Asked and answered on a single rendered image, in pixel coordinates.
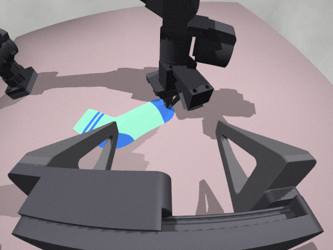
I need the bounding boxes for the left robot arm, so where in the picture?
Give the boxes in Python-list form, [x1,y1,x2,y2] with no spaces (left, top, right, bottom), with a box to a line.
[0,0,236,111]

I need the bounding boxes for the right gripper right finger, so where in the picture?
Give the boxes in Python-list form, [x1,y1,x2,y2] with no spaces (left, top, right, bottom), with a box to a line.
[216,121,317,212]

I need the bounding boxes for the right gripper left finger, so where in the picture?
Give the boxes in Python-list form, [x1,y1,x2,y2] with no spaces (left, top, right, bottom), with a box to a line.
[18,121,119,170]

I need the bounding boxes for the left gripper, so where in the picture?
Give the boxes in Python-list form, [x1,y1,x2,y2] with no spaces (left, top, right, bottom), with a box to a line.
[146,56,188,108]

